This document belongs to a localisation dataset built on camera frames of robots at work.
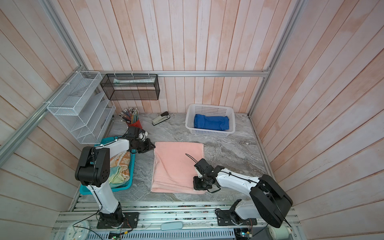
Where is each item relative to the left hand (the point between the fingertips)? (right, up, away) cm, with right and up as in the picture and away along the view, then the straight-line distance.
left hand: (155, 148), depth 97 cm
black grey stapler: (+3, +22, +18) cm, 29 cm away
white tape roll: (+63, -33, -33) cm, 78 cm away
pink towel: (+13, -13, -1) cm, 18 cm away
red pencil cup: (-14, +16, +7) cm, 23 cm away
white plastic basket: (+38, +28, +18) cm, 51 cm away
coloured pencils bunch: (-17, +22, +1) cm, 28 cm away
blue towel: (+47, +17, +14) cm, 52 cm away
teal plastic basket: (-31, -18, -22) cm, 42 cm away
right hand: (+26, -21, -12) cm, 36 cm away
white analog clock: (-30, -35, -28) cm, 54 cm away
